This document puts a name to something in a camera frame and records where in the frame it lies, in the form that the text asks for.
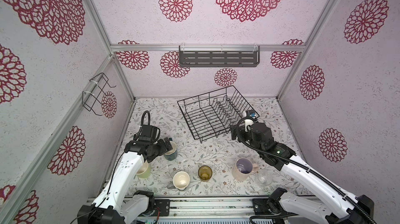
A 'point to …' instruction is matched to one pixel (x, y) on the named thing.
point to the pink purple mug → (242, 168)
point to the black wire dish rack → (212, 113)
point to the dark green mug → (171, 155)
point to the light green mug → (145, 171)
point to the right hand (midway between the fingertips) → (239, 122)
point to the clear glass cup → (263, 177)
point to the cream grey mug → (181, 179)
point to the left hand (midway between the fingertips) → (164, 152)
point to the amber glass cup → (205, 173)
